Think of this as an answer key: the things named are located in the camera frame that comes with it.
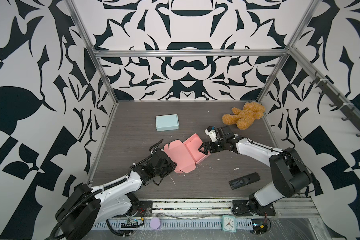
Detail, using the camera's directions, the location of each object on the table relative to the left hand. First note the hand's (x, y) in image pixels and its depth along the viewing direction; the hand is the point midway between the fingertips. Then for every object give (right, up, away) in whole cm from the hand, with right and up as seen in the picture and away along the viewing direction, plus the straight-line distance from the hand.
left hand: (179, 161), depth 82 cm
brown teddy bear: (+43, +23, +19) cm, 52 cm away
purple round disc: (-10, -21, -18) cm, 29 cm away
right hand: (+15, +7, +7) cm, 18 cm away
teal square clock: (+23, -24, -13) cm, 36 cm away
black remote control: (+35, -10, 0) cm, 37 cm away
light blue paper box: (-8, +20, +20) cm, 30 cm away
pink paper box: (+4, +2, +7) cm, 8 cm away
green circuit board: (+38, -27, -11) cm, 48 cm away
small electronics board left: (-23, -27, -9) cm, 37 cm away
